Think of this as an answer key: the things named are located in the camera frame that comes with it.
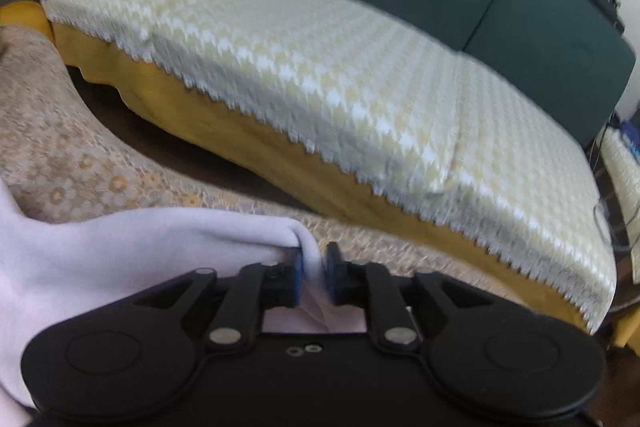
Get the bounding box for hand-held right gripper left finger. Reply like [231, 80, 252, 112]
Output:
[132, 247, 306, 355]

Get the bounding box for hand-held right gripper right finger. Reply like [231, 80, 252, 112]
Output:
[324, 242, 493, 353]

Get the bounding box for wooden armchair with cream cover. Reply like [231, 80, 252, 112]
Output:
[597, 107, 640, 350]

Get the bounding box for sofa with cream houndstooth cover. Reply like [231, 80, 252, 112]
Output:
[37, 0, 638, 335]

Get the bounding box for light pink garment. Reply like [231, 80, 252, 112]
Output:
[0, 179, 368, 427]

